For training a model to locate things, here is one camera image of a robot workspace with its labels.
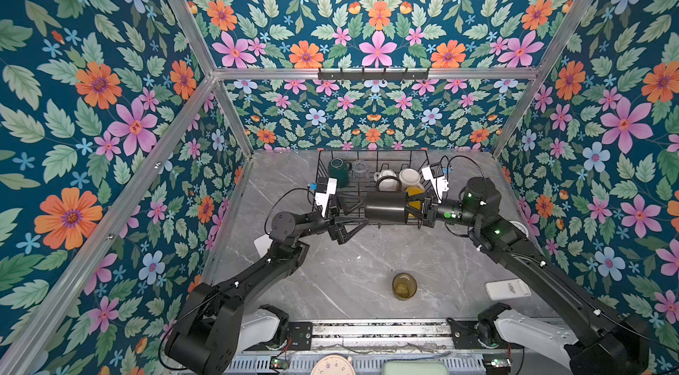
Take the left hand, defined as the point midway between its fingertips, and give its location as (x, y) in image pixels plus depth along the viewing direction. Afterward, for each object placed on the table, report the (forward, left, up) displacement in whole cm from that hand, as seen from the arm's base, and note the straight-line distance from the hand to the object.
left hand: (367, 213), depth 61 cm
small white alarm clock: (+8, -55, -29) cm, 63 cm away
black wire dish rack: (+40, -8, -27) cm, 49 cm away
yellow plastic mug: (+22, -20, -23) cm, 37 cm away
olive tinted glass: (-8, -12, -33) cm, 36 cm away
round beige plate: (-27, +10, -30) cm, 42 cm away
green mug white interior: (+33, +8, -22) cm, 40 cm away
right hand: (+4, -9, -2) cm, 10 cm away
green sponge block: (-29, -11, -31) cm, 44 cm away
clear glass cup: (+34, -1, -24) cm, 42 cm away
